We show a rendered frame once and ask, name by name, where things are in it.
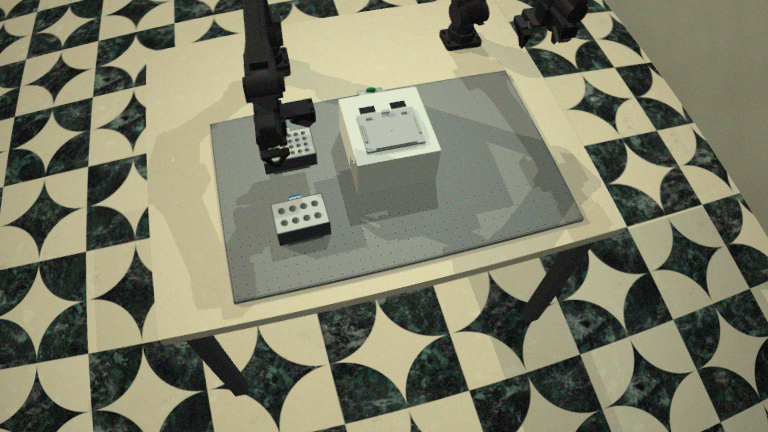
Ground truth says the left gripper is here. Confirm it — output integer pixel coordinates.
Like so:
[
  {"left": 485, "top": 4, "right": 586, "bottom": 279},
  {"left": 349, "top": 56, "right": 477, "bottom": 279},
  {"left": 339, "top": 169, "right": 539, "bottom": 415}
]
[{"left": 513, "top": 0, "right": 558, "bottom": 48}]

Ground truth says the white box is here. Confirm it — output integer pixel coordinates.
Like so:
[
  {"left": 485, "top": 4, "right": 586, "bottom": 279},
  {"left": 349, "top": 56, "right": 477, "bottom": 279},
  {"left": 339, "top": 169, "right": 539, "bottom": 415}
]
[{"left": 339, "top": 87, "right": 441, "bottom": 195}]

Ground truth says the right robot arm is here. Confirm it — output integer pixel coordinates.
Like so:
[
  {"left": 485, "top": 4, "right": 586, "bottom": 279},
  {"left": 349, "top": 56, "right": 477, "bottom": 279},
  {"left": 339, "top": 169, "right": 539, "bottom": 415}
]
[{"left": 242, "top": 0, "right": 316, "bottom": 149}]

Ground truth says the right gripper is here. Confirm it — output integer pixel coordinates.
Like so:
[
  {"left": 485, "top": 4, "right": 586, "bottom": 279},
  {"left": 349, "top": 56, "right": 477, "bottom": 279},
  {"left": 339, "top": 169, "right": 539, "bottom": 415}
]
[{"left": 259, "top": 136, "right": 290, "bottom": 168}]

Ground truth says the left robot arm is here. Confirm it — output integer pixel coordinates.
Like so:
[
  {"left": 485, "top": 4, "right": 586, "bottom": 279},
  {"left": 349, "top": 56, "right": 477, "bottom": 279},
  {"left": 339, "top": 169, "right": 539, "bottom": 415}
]
[{"left": 439, "top": 0, "right": 588, "bottom": 50}]

